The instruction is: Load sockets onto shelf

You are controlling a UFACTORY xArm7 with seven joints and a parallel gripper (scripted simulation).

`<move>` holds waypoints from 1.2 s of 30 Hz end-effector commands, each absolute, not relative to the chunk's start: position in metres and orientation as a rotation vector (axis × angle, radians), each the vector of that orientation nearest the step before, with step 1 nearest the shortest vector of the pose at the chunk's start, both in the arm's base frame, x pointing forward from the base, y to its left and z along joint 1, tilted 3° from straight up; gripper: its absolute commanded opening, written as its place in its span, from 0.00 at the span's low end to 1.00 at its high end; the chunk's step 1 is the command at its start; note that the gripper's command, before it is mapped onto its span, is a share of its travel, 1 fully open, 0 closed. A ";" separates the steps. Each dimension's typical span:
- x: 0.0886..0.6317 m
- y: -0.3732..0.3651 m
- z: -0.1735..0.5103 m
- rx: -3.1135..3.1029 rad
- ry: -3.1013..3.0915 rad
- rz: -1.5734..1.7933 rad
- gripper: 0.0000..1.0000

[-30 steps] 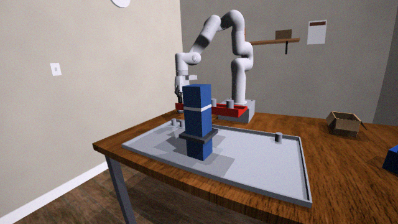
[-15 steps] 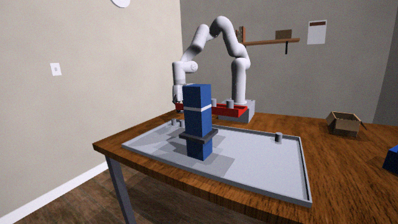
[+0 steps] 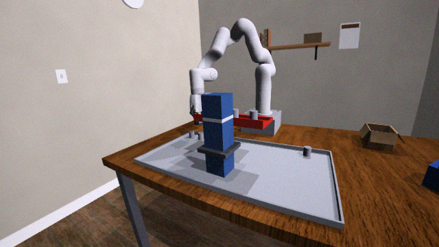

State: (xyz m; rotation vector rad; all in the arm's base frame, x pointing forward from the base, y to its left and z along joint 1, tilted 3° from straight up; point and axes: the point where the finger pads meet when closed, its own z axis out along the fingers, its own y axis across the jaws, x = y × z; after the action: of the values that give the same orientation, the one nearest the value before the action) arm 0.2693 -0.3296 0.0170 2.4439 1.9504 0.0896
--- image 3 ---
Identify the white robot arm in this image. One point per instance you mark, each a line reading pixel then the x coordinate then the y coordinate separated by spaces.
pixel 258 54

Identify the blue open bin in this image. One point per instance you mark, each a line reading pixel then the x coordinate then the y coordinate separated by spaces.
pixel 431 179

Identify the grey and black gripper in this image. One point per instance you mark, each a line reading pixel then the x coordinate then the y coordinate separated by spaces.
pixel 195 105

